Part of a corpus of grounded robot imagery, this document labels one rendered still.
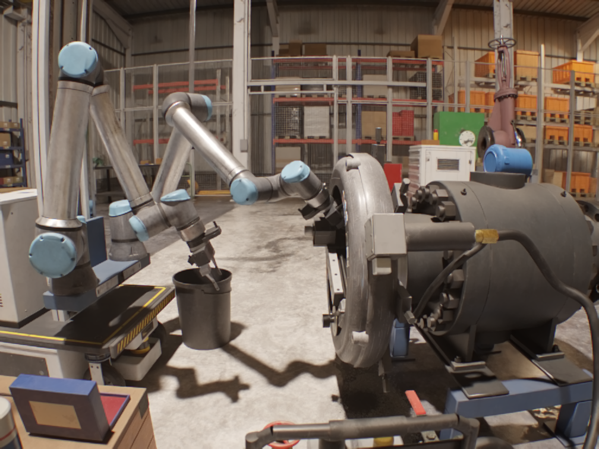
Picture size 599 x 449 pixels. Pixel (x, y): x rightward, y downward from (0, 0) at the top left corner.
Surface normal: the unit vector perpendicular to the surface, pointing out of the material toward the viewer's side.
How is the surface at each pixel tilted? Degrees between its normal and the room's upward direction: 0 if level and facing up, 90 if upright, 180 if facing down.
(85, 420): 97
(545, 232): 61
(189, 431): 0
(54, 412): 97
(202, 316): 93
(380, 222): 68
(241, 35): 90
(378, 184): 42
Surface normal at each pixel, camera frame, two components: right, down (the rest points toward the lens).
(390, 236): 0.04, -0.22
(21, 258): 1.00, 0.00
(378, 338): 0.02, 0.52
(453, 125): -0.07, 0.17
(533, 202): 0.02, -0.69
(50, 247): 0.35, 0.25
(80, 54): 0.39, 0.03
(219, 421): 0.00, -0.99
